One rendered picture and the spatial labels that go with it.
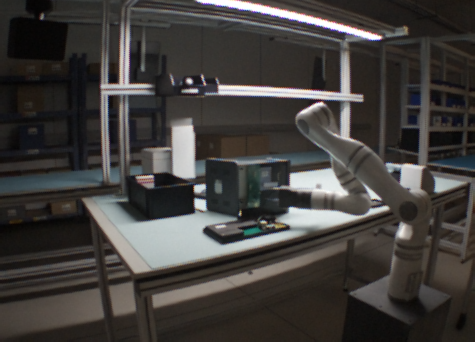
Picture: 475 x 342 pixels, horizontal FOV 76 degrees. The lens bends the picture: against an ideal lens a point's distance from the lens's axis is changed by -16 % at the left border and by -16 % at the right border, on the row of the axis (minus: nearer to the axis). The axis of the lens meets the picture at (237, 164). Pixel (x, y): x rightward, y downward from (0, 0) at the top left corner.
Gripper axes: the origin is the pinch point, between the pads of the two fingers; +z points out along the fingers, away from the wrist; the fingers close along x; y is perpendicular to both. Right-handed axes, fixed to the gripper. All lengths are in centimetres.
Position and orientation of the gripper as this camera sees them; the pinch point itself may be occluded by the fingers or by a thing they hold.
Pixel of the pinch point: (265, 193)
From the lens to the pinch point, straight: 131.1
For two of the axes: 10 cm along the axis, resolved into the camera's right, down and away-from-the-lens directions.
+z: -9.2, -0.5, 3.8
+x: 0.0, 9.9, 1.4
